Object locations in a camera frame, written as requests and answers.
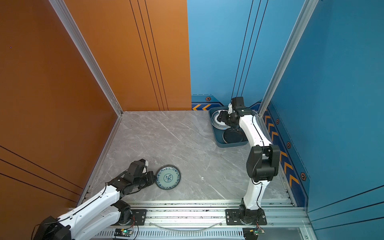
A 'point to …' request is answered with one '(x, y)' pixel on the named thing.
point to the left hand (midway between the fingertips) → (159, 175)
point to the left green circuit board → (127, 232)
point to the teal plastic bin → (217, 133)
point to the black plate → (231, 136)
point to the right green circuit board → (252, 233)
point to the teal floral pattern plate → (168, 177)
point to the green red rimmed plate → (217, 123)
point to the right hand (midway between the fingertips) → (222, 119)
